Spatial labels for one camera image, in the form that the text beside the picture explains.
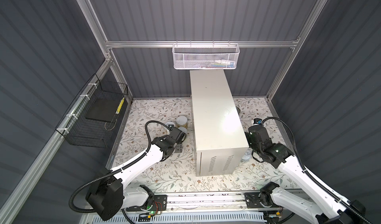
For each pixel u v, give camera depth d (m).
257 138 0.58
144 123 0.68
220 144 0.57
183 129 0.95
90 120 0.72
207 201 0.76
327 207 0.40
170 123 0.99
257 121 0.68
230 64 0.90
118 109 0.77
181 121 0.96
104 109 0.74
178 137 0.65
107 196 0.40
